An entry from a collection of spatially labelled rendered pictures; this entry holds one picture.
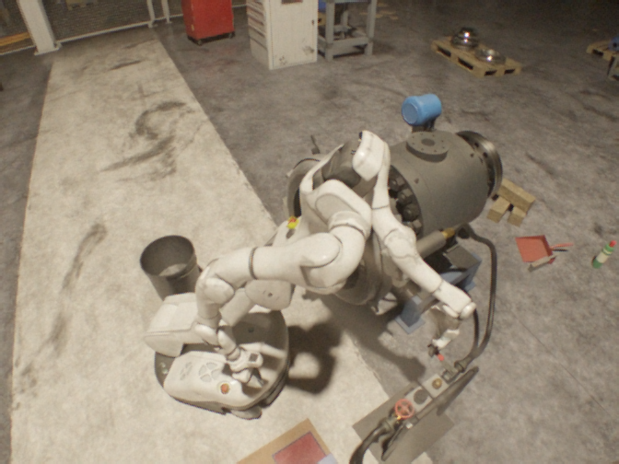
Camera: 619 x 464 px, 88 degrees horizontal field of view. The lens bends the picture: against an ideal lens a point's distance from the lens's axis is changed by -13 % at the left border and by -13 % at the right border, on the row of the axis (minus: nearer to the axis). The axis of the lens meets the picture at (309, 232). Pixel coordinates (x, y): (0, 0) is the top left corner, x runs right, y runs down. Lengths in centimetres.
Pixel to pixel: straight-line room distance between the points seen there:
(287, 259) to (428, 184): 112
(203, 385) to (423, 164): 140
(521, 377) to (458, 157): 124
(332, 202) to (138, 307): 183
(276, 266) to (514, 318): 193
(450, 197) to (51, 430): 232
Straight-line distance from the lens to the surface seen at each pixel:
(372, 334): 216
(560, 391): 239
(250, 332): 182
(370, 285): 159
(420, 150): 183
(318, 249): 74
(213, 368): 170
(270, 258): 80
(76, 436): 223
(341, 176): 84
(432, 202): 177
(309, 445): 143
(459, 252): 232
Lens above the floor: 186
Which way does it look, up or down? 45 degrees down
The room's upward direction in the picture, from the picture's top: straight up
